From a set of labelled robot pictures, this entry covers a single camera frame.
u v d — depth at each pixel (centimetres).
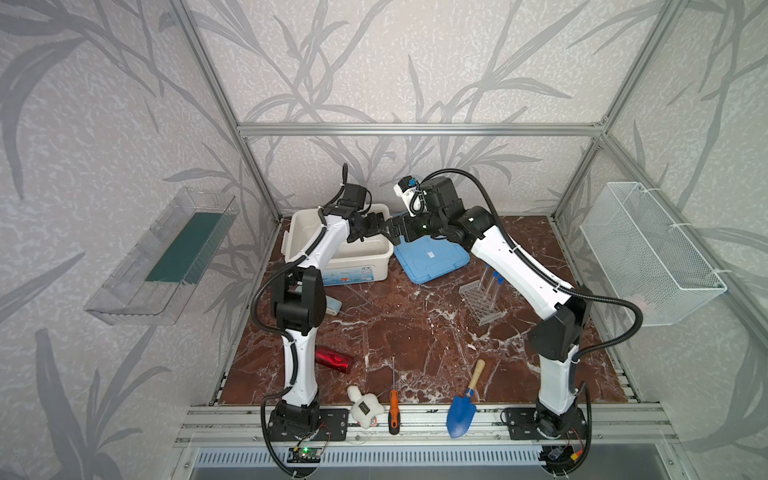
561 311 47
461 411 76
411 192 67
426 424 75
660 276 61
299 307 55
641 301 72
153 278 63
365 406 74
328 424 73
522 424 73
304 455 71
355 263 89
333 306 91
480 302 94
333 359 81
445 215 59
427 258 108
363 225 86
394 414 74
